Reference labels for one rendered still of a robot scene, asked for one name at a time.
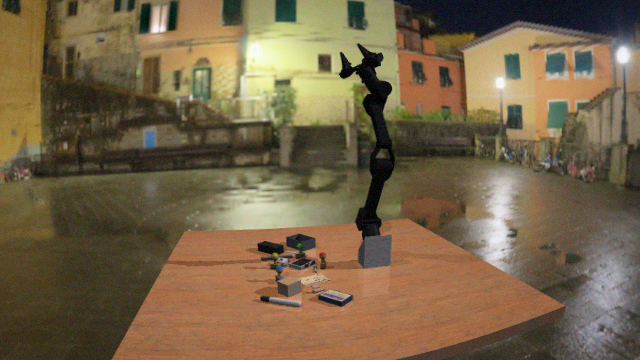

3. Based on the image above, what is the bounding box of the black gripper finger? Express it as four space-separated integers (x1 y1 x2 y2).
357 43 377 61
340 52 352 72

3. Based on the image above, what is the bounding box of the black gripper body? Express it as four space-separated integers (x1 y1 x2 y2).
339 52 383 84

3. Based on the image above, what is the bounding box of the tan cardboard box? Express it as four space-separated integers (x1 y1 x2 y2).
278 276 301 297

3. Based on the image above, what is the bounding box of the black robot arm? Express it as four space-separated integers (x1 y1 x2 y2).
355 78 395 240

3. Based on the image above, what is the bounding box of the grey marker with black cap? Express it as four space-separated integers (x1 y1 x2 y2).
260 296 301 307

